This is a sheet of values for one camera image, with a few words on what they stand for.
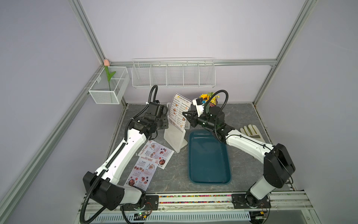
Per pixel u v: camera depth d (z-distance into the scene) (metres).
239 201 0.70
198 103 0.67
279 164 0.44
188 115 0.74
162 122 0.68
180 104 0.77
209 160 0.87
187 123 0.73
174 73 1.02
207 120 0.67
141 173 0.85
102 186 0.38
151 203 0.73
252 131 1.02
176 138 1.02
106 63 0.89
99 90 0.87
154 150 0.94
